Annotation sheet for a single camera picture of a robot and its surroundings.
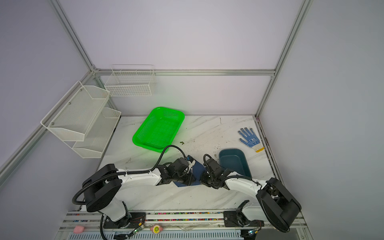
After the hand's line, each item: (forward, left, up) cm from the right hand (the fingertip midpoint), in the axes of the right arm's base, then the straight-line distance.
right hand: (197, 180), depth 85 cm
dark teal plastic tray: (+14, -24, 0) cm, 27 cm away
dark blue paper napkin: (+7, 0, -1) cm, 7 cm away
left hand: (-1, +2, +2) cm, 3 cm away
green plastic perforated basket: (+40, +30, -2) cm, 50 cm away
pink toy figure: (-25, +57, +1) cm, 62 cm away
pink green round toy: (-24, +19, +3) cm, 31 cm away
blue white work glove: (+30, -39, -2) cm, 49 cm away
